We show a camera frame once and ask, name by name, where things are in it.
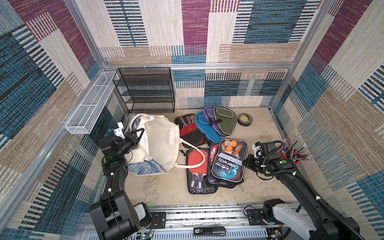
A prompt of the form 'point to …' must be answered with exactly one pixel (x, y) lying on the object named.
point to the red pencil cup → (287, 152)
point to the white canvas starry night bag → (159, 147)
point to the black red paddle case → (189, 130)
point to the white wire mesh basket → (85, 115)
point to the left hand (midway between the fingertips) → (144, 130)
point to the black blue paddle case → (206, 128)
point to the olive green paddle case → (225, 118)
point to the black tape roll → (244, 123)
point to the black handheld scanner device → (209, 231)
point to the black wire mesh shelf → (146, 90)
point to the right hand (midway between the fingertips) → (244, 165)
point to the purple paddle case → (209, 111)
